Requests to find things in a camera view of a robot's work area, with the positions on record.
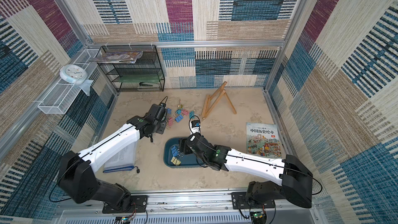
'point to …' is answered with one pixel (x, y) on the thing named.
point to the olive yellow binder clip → (181, 106)
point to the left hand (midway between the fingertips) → (158, 122)
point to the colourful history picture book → (263, 139)
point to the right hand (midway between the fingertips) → (183, 138)
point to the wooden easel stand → (211, 101)
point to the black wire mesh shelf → (145, 75)
